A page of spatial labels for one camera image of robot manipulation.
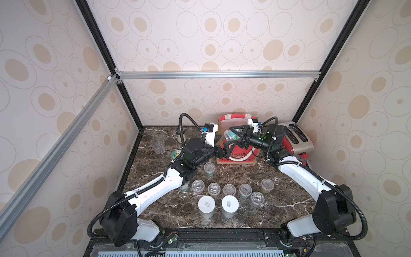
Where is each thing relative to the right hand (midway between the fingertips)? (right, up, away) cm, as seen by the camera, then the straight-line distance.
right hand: (236, 132), depth 73 cm
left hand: (-1, -4, -5) cm, 6 cm away
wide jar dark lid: (-2, -34, +2) cm, 34 cm away
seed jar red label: (+7, -30, +11) cm, 32 cm away
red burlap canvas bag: (+4, -12, +16) cm, 20 cm away
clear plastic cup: (-46, -7, +33) cm, 57 cm away
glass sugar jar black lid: (-32, +2, +31) cm, 45 cm away
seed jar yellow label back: (+19, -28, +13) cm, 36 cm away
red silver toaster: (+37, -4, +16) cm, 41 cm away
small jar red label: (-18, -28, +12) cm, 36 cm away
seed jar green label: (-12, -20, +19) cm, 30 cm away
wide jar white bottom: (-14, -34, +2) cm, 37 cm away
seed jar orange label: (-10, -29, +11) cm, 33 cm away
